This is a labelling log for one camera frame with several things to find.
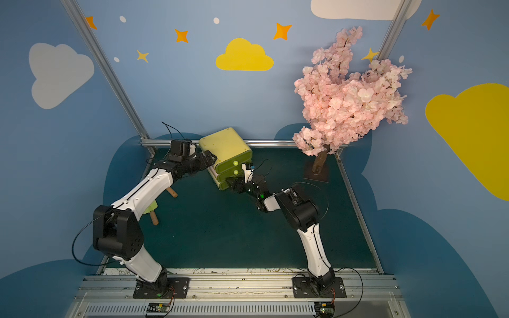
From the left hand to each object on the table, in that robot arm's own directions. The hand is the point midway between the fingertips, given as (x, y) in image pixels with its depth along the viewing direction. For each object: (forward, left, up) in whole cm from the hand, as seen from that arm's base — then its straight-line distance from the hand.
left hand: (209, 158), depth 89 cm
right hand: (0, -10, -12) cm, 16 cm away
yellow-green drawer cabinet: (+4, -10, +1) cm, 11 cm away
